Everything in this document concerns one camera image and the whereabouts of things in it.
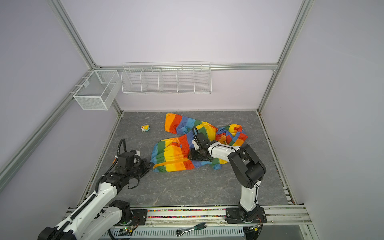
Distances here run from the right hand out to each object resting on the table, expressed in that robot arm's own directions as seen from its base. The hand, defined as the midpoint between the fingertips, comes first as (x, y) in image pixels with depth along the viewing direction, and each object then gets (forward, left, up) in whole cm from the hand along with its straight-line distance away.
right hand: (190, 158), depth 93 cm
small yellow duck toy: (+22, +33, +4) cm, 40 cm away
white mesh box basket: (+37, +62, +25) cm, 76 cm away
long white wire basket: (+45, +17, +28) cm, 56 cm away
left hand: (-8, +19, +8) cm, 22 cm away
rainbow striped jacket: (+1, +11, +4) cm, 12 cm away
